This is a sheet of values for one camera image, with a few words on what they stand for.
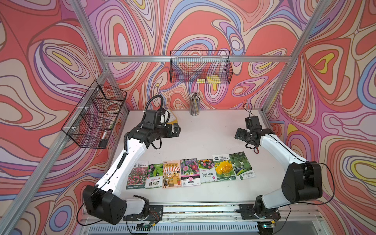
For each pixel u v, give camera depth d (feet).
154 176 2.83
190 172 2.87
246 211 2.37
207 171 2.90
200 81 2.71
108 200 1.22
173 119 3.68
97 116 2.62
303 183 1.41
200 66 3.16
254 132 2.12
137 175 2.83
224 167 2.90
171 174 2.83
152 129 1.85
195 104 3.54
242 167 2.90
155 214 2.36
